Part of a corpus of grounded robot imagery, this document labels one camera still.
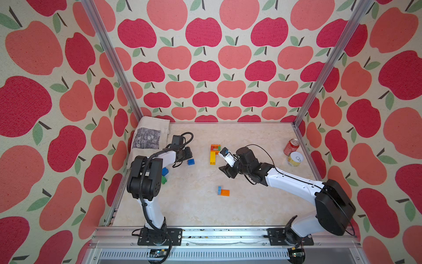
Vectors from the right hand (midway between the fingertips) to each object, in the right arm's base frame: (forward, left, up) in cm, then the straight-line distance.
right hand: (224, 165), depth 84 cm
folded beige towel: (+20, +49, -5) cm, 54 cm away
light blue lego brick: (-10, +2, -8) cm, 13 cm away
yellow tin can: (+13, -42, -8) cm, 44 cm away
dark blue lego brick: (0, +35, -12) cm, 37 cm away
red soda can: (+19, -39, -4) cm, 44 cm away
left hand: (+11, +21, -10) cm, 26 cm away
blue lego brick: (+9, +21, -14) cm, 27 cm away
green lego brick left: (-6, +33, -11) cm, 36 cm away
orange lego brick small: (-10, -1, -13) cm, 16 cm away
